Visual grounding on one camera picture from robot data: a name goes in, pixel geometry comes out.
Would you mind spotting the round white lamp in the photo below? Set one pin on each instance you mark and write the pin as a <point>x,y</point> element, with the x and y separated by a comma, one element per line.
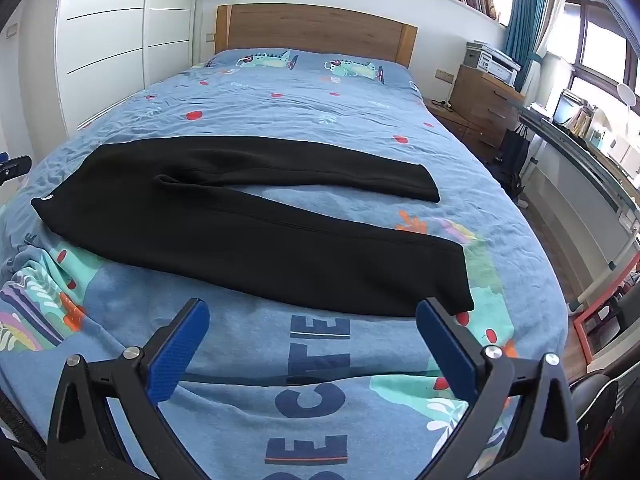
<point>626,95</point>

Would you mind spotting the black bag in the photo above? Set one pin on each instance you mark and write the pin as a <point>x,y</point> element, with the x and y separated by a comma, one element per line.
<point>515,155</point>

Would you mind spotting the desktop monitor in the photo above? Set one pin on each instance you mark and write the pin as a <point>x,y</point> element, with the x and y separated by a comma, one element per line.
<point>567,110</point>

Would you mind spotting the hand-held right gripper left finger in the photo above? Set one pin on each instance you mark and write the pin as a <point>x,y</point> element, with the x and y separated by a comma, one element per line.
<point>175,355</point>

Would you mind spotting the wide wall outlet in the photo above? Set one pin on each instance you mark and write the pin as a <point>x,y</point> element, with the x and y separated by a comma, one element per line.
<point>445,76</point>

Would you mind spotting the wooden dresser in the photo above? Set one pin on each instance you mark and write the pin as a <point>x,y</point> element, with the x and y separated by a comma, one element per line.
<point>485,105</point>

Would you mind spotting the window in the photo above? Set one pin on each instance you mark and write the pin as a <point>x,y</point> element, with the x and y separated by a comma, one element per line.
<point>605,45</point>

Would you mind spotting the white wardrobe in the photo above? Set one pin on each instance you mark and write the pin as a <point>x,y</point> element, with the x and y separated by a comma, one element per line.
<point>110,35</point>

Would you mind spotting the teal curtain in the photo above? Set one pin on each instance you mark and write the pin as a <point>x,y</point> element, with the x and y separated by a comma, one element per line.
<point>525,25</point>

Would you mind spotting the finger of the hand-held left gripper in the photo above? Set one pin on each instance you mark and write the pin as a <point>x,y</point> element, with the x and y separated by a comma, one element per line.
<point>15,167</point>

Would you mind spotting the white desk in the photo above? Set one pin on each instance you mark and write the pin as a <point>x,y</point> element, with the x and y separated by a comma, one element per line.
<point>575,180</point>

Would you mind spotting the blue printed bedsheet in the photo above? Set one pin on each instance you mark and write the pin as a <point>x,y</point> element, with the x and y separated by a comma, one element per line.
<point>300,95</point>

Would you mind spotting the red chair frame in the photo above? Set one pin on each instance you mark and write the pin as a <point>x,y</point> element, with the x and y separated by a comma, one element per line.
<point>582,330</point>

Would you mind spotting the black pants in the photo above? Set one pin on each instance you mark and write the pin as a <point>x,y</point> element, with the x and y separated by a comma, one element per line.
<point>250,240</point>

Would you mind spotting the black office chair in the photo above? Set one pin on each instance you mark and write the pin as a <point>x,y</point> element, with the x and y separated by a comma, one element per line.
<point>605,420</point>

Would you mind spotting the wooden headboard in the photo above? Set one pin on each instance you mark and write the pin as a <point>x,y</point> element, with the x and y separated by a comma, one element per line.
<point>310,30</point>

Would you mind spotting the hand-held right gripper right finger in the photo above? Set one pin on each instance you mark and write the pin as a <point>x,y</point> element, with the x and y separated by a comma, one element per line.
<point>445,350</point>

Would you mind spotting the white printer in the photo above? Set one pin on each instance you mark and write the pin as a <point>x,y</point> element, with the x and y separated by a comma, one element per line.
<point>492,62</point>

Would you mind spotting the wooden nightstand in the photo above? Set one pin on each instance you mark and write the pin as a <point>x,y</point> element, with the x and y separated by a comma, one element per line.
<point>460,127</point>

